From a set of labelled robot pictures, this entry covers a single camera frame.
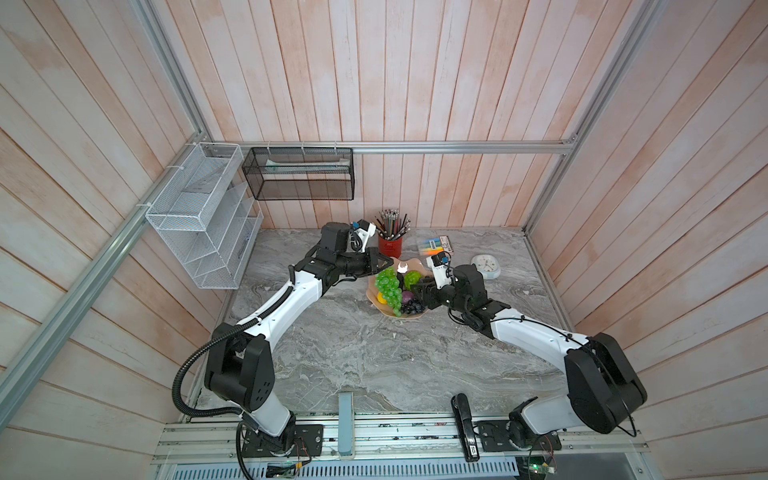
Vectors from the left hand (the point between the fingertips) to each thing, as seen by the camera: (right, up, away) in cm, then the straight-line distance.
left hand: (394, 266), depth 78 cm
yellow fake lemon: (-4, -11, +15) cm, 19 cm away
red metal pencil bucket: (+1, +6, +26) cm, 27 cm away
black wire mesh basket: (-33, +33, +26) cm, 53 cm away
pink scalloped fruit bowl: (-6, -11, +16) cm, 20 cm away
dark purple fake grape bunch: (+7, -13, +13) cm, 20 cm away
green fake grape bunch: (-1, -5, +3) cm, 6 cm away
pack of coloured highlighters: (+17, +7, +35) cm, 40 cm away
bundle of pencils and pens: (0, +14, +25) cm, 29 cm away
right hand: (+8, -5, +8) cm, 12 cm away
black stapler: (+18, -40, -6) cm, 44 cm away
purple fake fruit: (+5, -10, +16) cm, 19 cm away
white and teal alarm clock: (+36, 0, +29) cm, 46 cm away
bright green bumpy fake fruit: (+7, -4, +17) cm, 19 cm away
